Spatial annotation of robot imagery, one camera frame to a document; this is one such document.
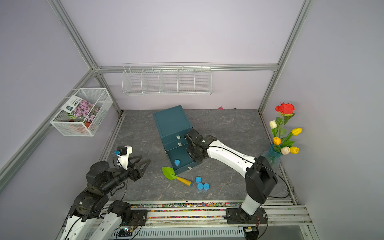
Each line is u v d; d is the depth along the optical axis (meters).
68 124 0.74
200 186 0.81
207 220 0.74
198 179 0.83
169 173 0.88
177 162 0.89
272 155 0.80
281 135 0.77
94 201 0.47
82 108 0.74
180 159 0.91
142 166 0.62
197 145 0.61
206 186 0.81
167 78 0.99
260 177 0.44
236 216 0.74
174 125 0.83
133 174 0.58
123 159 0.58
